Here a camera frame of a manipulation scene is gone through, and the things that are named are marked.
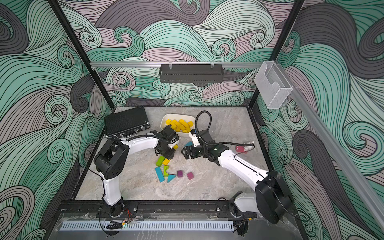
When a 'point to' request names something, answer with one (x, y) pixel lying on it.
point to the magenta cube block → (190, 175)
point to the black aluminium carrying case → (127, 122)
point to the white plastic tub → (176, 117)
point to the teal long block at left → (159, 174)
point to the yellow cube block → (168, 121)
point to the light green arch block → (165, 174)
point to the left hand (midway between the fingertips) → (171, 154)
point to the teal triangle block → (170, 177)
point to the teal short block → (189, 143)
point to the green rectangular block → (160, 161)
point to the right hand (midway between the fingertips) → (186, 151)
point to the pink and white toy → (245, 148)
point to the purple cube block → (179, 173)
